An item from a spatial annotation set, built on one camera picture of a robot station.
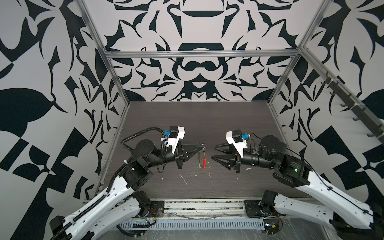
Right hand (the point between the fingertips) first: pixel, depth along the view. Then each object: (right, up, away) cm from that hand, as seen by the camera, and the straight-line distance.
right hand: (214, 152), depth 54 cm
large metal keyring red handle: (-4, -3, +1) cm, 5 cm away
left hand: (-4, +3, -1) cm, 5 cm away
